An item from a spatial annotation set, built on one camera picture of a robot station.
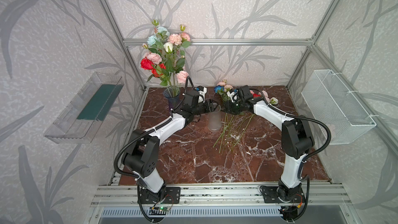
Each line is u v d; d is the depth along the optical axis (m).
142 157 0.46
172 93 0.91
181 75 0.81
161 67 0.78
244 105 0.72
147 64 0.70
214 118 0.93
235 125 0.99
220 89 1.13
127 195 0.75
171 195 0.72
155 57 0.79
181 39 0.82
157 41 0.80
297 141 0.51
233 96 0.85
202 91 0.80
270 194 0.74
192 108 0.70
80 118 0.64
